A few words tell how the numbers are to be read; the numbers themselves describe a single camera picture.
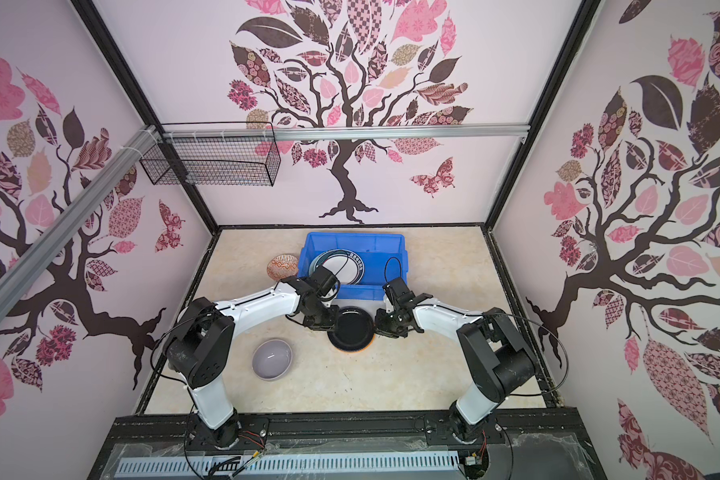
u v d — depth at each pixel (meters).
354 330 0.90
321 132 0.92
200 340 0.50
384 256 1.18
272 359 0.84
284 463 0.70
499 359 0.46
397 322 0.68
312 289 0.69
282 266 1.06
